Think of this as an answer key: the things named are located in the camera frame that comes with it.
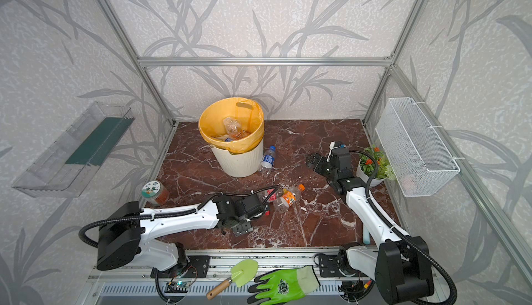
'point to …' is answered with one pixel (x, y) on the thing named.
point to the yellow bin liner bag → (247, 111)
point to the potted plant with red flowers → (366, 167)
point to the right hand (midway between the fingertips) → (315, 153)
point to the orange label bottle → (233, 128)
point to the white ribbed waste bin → (242, 165)
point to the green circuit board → (176, 287)
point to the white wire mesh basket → (419, 157)
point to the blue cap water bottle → (268, 161)
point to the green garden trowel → (242, 272)
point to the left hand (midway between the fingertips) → (247, 210)
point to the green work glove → (278, 287)
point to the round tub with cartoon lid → (157, 190)
